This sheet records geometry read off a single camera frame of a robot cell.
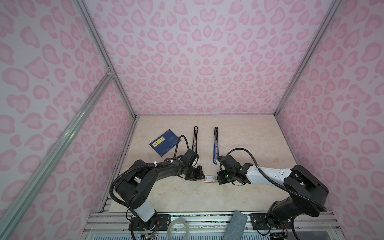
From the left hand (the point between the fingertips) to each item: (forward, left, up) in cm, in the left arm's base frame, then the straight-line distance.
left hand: (205, 175), depth 86 cm
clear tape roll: (-21, +14, -4) cm, 26 cm away
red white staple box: (-2, -2, -1) cm, 3 cm away
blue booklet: (+25, +26, -2) cm, 36 cm away
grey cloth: (-26, -13, +1) cm, 29 cm away
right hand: (-1, -7, -1) cm, 7 cm away
